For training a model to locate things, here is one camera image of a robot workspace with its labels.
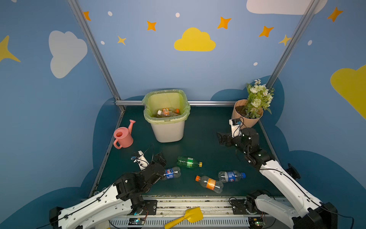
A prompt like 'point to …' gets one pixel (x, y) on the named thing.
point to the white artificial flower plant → (259, 97)
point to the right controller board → (256, 223)
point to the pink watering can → (123, 136)
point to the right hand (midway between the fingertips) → (226, 129)
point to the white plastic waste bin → (168, 131)
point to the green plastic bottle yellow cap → (188, 162)
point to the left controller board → (137, 221)
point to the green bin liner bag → (155, 100)
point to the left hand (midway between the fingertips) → (162, 160)
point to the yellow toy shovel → (194, 214)
